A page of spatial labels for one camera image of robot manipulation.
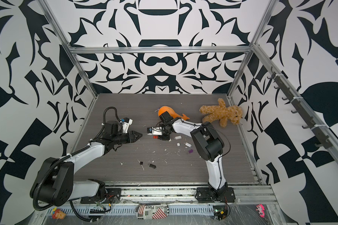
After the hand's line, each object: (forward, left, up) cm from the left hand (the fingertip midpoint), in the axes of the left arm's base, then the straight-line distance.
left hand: (139, 133), depth 87 cm
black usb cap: (-15, -1, -10) cm, 18 cm away
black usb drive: (-17, -8, -10) cm, 21 cm away
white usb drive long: (-5, -30, -9) cm, 32 cm away
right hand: (+6, -11, -8) cm, 15 cm away
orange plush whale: (+19, -19, -2) cm, 27 cm away
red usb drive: (+2, -9, -10) cm, 14 cm away
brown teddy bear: (+16, -56, -3) cm, 58 cm away
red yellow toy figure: (-38, +36, -7) cm, 53 cm away
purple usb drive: (-8, -31, -10) cm, 34 cm away
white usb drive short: (+1, -24, -10) cm, 26 cm away
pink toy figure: (-40, -62, -10) cm, 75 cm away
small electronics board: (-40, -42, -11) cm, 59 cm away
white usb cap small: (-4, -24, -10) cm, 26 cm away
